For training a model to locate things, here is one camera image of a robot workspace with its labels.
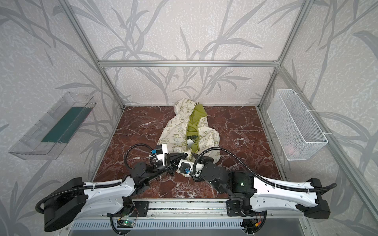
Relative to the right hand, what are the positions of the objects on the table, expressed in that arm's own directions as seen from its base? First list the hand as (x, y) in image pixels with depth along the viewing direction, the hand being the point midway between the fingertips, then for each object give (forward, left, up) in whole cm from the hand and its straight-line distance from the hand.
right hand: (192, 151), depth 65 cm
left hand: (-1, +2, 0) cm, 2 cm away
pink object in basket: (+5, -49, -7) cm, 50 cm away
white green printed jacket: (+28, +5, -26) cm, 39 cm away
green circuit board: (-25, +33, -28) cm, 50 cm away
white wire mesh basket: (+5, -45, +7) cm, 46 cm away
